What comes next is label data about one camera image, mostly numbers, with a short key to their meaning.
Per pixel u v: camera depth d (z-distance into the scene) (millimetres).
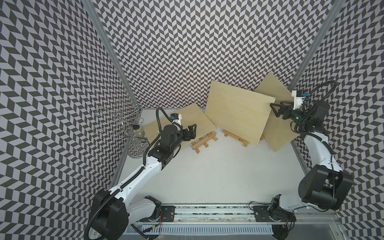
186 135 685
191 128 695
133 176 456
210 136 963
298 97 655
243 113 821
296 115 674
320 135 559
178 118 692
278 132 874
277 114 694
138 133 987
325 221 725
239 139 940
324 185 458
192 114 1119
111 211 385
